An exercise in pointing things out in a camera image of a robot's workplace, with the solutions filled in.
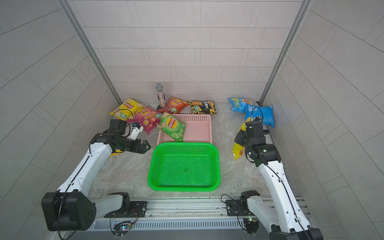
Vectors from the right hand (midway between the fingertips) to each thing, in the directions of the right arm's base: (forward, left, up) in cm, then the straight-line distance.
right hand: (238, 133), depth 75 cm
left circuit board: (-34, +57, -18) cm, 69 cm away
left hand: (+2, +49, -7) cm, 50 cm away
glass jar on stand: (+33, +43, -1) cm, 54 cm away
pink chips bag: (+22, +52, -9) cm, 58 cm away
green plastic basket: (-7, +30, -21) cm, 37 cm away
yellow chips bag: (-5, 0, -9) cm, 10 cm away
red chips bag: (+34, +37, -11) cm, 51 cm away
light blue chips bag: (+34, -10, -14) cm, 38 cm away
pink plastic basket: (+19, +20, -20) cm, 34 cm away
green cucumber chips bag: (+14, +36, -9) cm, 40 cm away
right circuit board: (-36, -2, -24) cm, 44 cm away
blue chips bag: (+24, -26, -14) cm, 38 cm away
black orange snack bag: (+32, +16, -13) cm, 38 cm away
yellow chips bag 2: (+33, +70, -12) cm, 78 cm away
